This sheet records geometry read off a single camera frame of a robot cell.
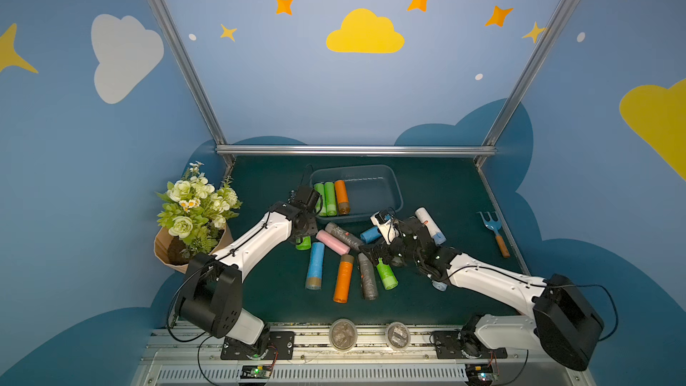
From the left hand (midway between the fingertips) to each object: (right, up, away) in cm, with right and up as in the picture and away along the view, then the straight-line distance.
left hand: (312, 226), depth 88 cm
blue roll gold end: (+20, -4, +4) cm, 21 cm away
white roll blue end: (+42, -19, -2) cm, 46 cm away
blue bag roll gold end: (+1, -15, -2) cm, 16 cm away
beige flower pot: (-43, -6, -8) cm, 44 cm away
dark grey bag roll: (+11, -4, +5) cm, 13 cm away
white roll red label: (+44, -4, +5) cm, 44 cm away
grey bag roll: (+19, -16, -4) cm, 25 cm away
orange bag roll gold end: (+10, +7, +15) cm, 20 cm away
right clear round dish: (+26, -27, -16) cm, 41 cm away
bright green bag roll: (+25, -15, -4) cm, 29 cm away
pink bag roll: (+7, -6, +5) cm, 10 cm away
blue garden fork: (+69, -1, +12) cm, 70 cm away
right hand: (+20, -2, -5) cm, 21 cm away
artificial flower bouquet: (-29, +6, -17) cm, 35 cm away
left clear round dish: (+11, -27, -17) cm, 33 cm away
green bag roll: (+1, +12, +19) cm, 22 cm away
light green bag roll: (+5, +9, +16) cm, 19 cm away
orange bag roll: (+11, -17, -3) cm, 20 cm away
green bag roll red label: (-1, -5, -4) cm, 7 cm away
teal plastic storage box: (+22, +12, +22) cm, 34 cm away
